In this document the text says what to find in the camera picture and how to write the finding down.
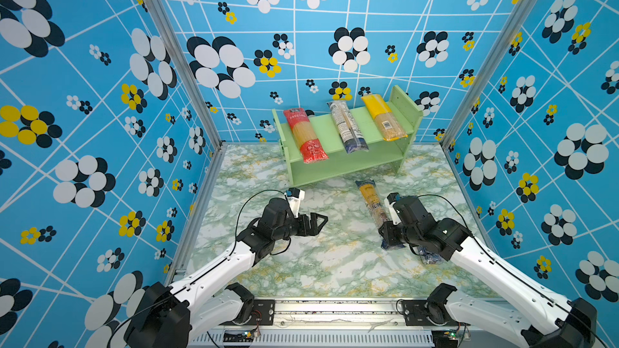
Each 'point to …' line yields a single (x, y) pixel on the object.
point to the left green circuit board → (246, 337)
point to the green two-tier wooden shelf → (384, 157)
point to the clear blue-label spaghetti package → (348, 129)
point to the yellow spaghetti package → (390, 127)
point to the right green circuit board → (445, 338)
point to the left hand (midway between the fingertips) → (322, 217)
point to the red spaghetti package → (310, 147)
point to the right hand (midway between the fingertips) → (385, 228)
